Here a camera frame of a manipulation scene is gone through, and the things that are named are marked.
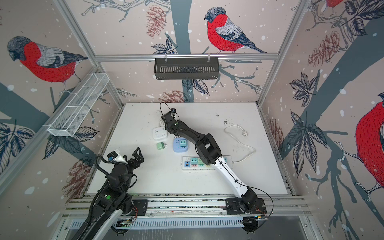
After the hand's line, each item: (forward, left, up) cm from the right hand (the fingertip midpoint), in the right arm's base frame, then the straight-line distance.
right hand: (170, 124), depth 108 cm
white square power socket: (-9, +6, +2) cm, 11 cm away
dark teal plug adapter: (-19, -13, +7) cm, 23 cm away
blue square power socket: (-20, -8, +3) cm, 21 cm away
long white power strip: (-30, -15, +2) cm, 33 cm away
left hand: (-30, +13, +15) cm, 36 cm away
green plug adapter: (-18, +3, +2) cm, 19 cm away
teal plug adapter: (-30, -20, +5) cm, 36 cm away
